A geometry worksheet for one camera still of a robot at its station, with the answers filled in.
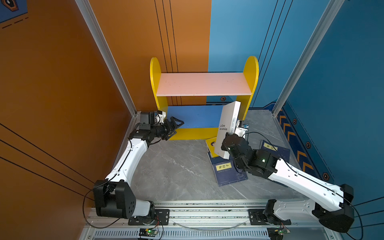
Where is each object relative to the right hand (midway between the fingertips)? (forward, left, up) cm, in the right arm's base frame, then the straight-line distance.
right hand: (224, 135), depth 69 cm
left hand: (+9, +21, -3) cm, 23 cm away
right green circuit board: (-35, -24, -31) cm, 53 cm away
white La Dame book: (+8, -3, +1) cm, 9 cm away
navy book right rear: (+9, -43, -32) cm, 54 cm away
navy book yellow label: (-6, -3, -26) cm, 27 cm away
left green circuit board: (-34, +38, -31) cm, 60 cm away
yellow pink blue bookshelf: (+51, +13, -19) cm, 56 cm away
